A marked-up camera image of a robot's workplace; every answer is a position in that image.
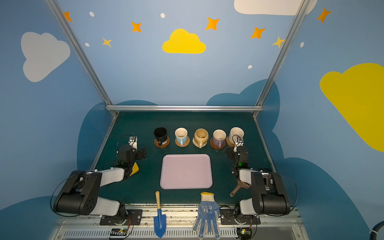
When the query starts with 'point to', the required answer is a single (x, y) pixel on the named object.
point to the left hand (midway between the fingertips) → (135, 146)
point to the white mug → (236, 135)
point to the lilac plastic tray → (182, 171)
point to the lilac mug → (219, 136)
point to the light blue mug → (181, 135)
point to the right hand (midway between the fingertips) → (237, 144)
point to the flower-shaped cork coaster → (229, 143)
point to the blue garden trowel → (160, 220)
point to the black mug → (160, 134)
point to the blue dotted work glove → (208, 212)
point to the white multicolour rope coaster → (197, 144)
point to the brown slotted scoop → (241, 184)
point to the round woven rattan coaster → (187, 143)
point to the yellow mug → (201, 136)
